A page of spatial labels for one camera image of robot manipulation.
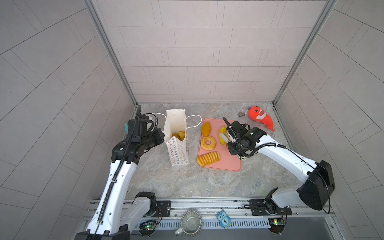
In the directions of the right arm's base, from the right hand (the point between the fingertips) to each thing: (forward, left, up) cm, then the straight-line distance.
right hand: (230, 150), depth 80 cm
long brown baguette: (+15, +31, -5) cm, 35 cm away
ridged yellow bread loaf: (-1, +12, -7) cm, 14 cm away
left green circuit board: (-31, +42, -8) cm, 52 cm away
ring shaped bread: (+7, +12, -8) cm, 17 cm away
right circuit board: (-33, -17, -13) cm, 39 cm away
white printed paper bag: (+16, +29, +8) cm, 34 cm away
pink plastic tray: (-2, +1, -11) cm, 11 cm away
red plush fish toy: (+26, -25, -3) cm, 36 cm away
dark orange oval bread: (+20, +11, -6) cm, 23 cm away
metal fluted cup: (-30, +23, -10) cm, 39 cm away
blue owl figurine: (-30, +7, -9) cm, 32 cm away
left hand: (+4, +31, +15) cm, 35 cm away
